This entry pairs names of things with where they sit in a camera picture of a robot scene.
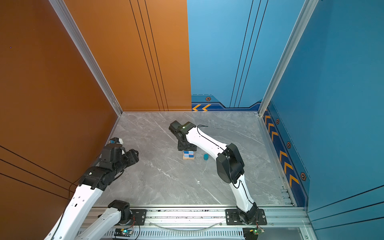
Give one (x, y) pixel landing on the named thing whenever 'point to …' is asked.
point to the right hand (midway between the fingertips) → (185, 149)
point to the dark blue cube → (186, 152)
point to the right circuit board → (256, 231)
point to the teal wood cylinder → (206, 156)
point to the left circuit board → (123, 232)
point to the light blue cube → (191, 152)
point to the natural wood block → (188, 158)
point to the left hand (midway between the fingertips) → (134, 152)
